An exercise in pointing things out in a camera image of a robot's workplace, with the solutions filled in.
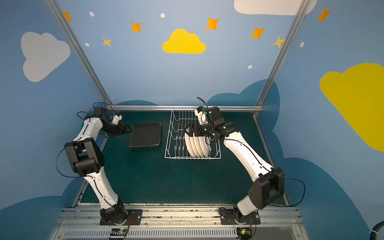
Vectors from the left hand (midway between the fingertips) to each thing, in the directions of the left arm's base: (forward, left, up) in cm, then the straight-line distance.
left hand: (124, 132), depth 96 cm
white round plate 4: (-9, -52, +3) cm, 53 cm away
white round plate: (-12, -43, +4) cm, 45 cm away
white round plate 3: (-12, -48, +3) cm, 50 cm away
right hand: (-9, -44, +17) cm, 48 cm away
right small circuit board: (-52, -72, -13) cm, 90 cm away
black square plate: (+5, -11, -9) cm, 15 cm away
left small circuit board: (-53, -9, -14) cm, 55 cm away
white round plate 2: (-12, -46, +4) cm, 48 cm away
